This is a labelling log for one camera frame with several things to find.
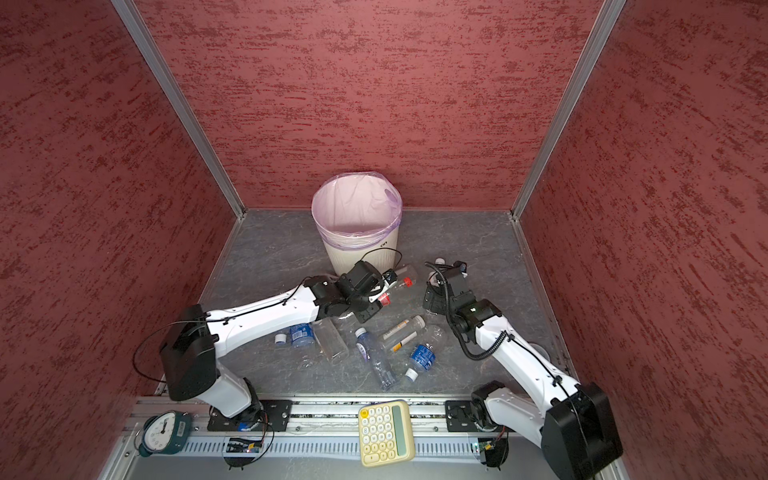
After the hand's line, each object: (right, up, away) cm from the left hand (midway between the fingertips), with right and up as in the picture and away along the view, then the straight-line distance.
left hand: (370, 303), depth 83 cm
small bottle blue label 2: (+14, -14, -4) cm, 20 cm away
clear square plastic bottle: (-12, -11, +2) cm, 17 cm away
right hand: (+20, 0, +2) cm, 20 cm away
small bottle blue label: (-19, -9, -1) cm, 21 cm away
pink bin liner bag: (-6, +28, +17) cm, 34 cm away
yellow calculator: (+4, -28, -13) cm, 31 cm away
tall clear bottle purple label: (+2, -16, +1) cm, 16 cm away
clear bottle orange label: (+8, -10, +2) cm, 13 cm away
